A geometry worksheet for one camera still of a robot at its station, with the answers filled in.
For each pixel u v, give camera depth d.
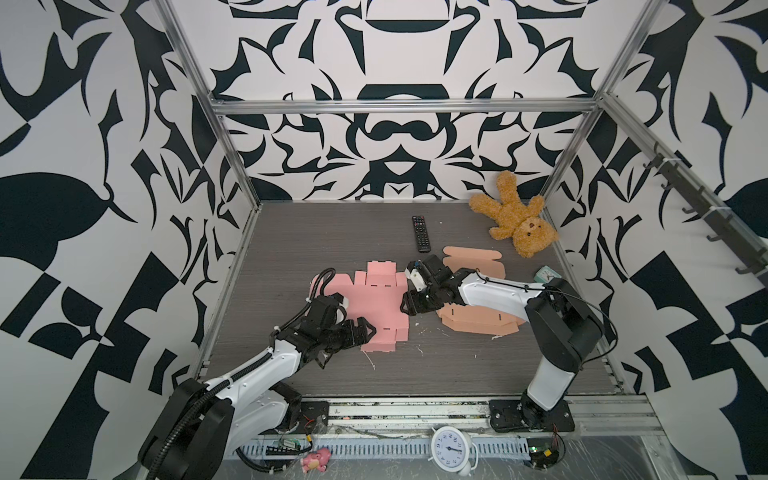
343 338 0.74
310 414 0.75
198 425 0.41
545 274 0.99
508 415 0.74
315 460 0.66
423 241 1.07
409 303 0.82
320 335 0.67
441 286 0.70
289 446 0.70
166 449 0.37
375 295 0.97
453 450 0.68
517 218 1.08
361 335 0.76
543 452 0.71
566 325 0.48
